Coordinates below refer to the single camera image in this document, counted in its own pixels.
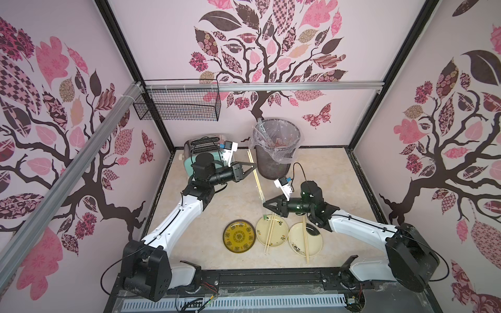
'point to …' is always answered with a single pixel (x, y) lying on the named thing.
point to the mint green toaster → (205, 143)
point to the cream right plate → (296, 239)
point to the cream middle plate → (279, 232)
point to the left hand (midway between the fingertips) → (257, 169)
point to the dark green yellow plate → (239, 235)
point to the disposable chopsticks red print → (306, 242)
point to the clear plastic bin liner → (280, 137)
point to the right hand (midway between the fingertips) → (266, 203)
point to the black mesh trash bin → (269, 167)
